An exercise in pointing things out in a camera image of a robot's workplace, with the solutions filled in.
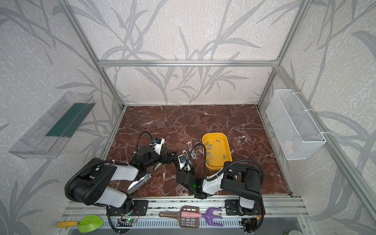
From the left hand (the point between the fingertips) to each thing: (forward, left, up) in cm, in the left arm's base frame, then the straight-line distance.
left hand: (173, 147), depth 89 cm
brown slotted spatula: (-37, -9, -7) cm, 39 cm away
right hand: (-8, -4, -3) cm, 9 cm away
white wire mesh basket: (-10, -57, +29) cm, 64 cm away
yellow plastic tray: (+2, -29, -8) cm, 30 cm away
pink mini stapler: (+2, -10, -2) cm, 11 cm away
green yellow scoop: (-38, +37, -4) cm, 53 cm away
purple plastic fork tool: (-35, -21, -3) cm, 41 cm away
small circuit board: (-37, +21, -9) cm, 43 cm away
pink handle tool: (-34, -10, -2) cm, 36 cm away
